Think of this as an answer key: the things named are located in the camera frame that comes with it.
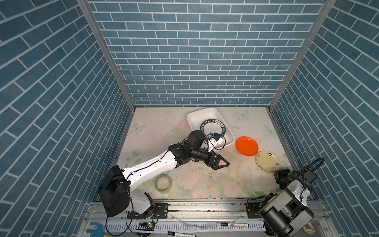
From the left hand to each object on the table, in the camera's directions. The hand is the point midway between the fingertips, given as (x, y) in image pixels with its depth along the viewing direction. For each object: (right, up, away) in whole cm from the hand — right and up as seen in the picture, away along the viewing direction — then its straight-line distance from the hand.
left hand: (223, 162), depth 69 cm
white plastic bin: (-14, +21, +43) cm, 50 cm away
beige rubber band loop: (+39, -31, -1) cm, 50 cm away
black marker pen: (-21, -33, -2) cm, 39 cm away
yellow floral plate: (+33, -6, +23) cm, 40 cm away
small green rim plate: (-1, +16, +37) cm, 40 cm away
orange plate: (+21, +3, +29) cm, 36 cm away
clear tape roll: (-31, -16, +14) cm, 38 cm away
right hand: (+34, -9, +17) cm, 39 cm away
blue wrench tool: (-58, -32, -2) cm, 66 cm away
